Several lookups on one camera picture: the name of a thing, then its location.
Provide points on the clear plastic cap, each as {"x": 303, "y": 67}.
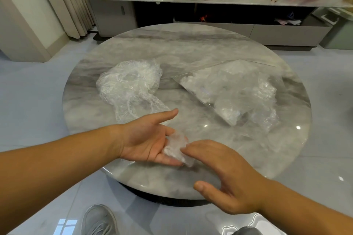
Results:
{"x": 175, "y": 146}

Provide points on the clear plastic bag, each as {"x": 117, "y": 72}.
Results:
{"x": 259, "y": 69}

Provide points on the person's left hand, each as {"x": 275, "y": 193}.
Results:
{"x": 140, "y": 141}

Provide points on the pile of clear plastic caps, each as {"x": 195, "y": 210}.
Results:
{"x": 129, "y": 86}

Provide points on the person's left forearm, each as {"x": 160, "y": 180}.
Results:
{"x": 52, "y": 180}

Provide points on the long grey low cabinet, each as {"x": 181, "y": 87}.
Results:
{"x": 110, "y": 16}

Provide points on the black table base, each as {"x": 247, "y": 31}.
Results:
{"x": 165, "y": 198}

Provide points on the grey sneaker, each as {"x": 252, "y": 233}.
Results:
{"x": 246, "y": 231}
{"x": 99, "y": 221}

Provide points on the green storage bin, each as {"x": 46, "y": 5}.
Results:
{"x": 339, "y": 29}

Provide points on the person's right hand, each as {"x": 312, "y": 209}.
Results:
{"x": 231, "y": 180}

